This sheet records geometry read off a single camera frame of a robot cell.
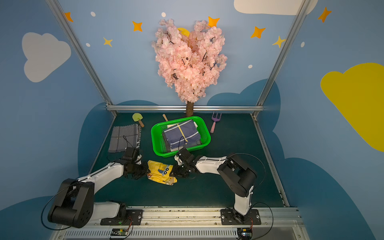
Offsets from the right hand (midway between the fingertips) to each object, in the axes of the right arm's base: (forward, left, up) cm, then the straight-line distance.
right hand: (171, 174), depth 87 cm
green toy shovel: (+47, +36, -3) cm, 59 cm away
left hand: (+3, +14, -1) cm, 14 cm away
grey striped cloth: (+26, +41, -3) cm, 49 cm away
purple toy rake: (+49, -27, -4) cm, 56 cm away
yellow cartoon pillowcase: (+1, +7, -1) cm, 7 cm away
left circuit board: (-29, +22, -4) cm, 37 cm away
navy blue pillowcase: (+27, -4, +3) cm, 27 cm away
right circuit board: (-26, -40, -5) cm, 48 cm away
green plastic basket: (+19, +12, +1) cm, 23 cm away
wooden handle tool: (+46, +13, -2) cm, 48 cm away
